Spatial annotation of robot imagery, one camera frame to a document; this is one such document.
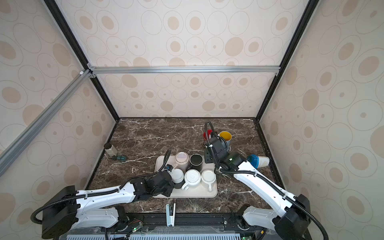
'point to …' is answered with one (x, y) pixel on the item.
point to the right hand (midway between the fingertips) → (210, 151)
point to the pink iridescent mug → (182, 161)
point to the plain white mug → (208, 179)
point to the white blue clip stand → (170, 219)
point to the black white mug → (177, 177)
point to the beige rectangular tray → (200, 190)
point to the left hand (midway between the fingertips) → (177, 185)
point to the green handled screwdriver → (122, 158)
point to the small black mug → (196, 161)
